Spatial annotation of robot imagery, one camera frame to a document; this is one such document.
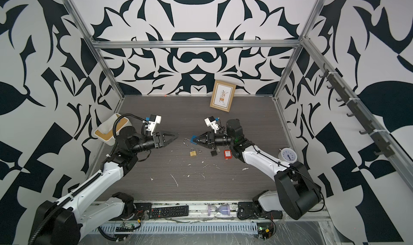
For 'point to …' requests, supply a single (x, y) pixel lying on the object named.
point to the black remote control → (169, 211)
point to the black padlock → (213, 153)
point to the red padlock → (228, 154)
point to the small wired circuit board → (128, 227)
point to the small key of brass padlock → (199, 152)
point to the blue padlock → (193, 139)
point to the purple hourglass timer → (223, 209)
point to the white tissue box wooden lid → (107, 130)
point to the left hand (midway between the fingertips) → (178, 134)
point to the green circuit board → (265, 230)
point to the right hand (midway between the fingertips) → (195, 142)
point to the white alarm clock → (287, 155)
